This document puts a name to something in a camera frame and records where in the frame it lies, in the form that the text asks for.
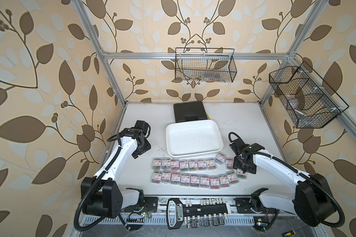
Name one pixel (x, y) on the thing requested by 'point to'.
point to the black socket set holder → (211, 212)
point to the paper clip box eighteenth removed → (156, 177)
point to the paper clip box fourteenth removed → (214, 181)
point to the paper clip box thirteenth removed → (204, 181)
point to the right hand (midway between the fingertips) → (241, 168)
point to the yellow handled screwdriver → (286, 234)
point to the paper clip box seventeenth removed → (232, 178)
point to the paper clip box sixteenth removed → (165, 177)
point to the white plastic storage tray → (190, 138)
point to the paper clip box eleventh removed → (185, 179)
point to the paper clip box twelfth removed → (195, 180)
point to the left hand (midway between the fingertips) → (141, 149)
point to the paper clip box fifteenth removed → (224, 181)
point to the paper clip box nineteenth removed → (240, 175)
